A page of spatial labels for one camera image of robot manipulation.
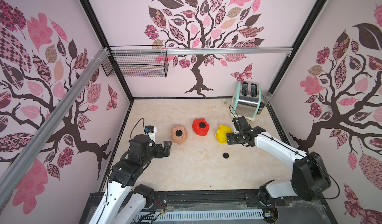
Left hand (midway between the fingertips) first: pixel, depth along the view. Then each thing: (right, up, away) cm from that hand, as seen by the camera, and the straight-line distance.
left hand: (164, 146), depth 72 cm
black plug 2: (+20, +9, +21) cm, 30 cm away
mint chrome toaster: (+49, +25, +23) cm, 60 cm away
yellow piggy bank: (+32, +4, +17) cm, 36 cm away
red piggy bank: (+16, +7, +21) cm, 27 cm away
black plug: (+5, +4, +18) cm, 19 cm away
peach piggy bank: (+5, -1, +20) cm, 20 cm away
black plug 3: (+34, -10, +18) cm, 40 cm away
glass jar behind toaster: (+66, +28, +30) cm, 78 cm away
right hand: (+39, +2, +16) cm, 42 cm away
